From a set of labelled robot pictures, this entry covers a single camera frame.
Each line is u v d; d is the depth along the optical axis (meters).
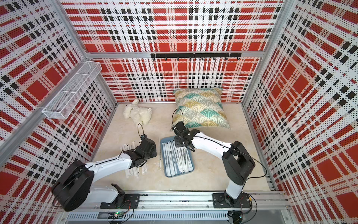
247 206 0.72
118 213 0.70
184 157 0.88
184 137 0.65
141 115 1.01
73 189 0.42
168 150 0.93
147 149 0.70
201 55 0.89
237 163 0.45
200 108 0.94
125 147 0.94
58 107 0.69
